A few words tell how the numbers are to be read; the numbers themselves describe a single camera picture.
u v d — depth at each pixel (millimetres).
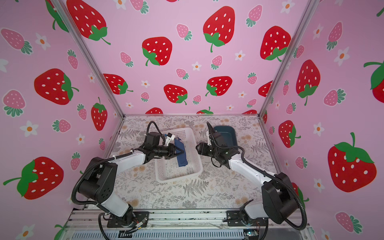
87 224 733
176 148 830
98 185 459
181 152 843
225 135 1124
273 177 446
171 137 852
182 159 832
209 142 760
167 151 797
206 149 755
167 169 906
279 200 419
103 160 491
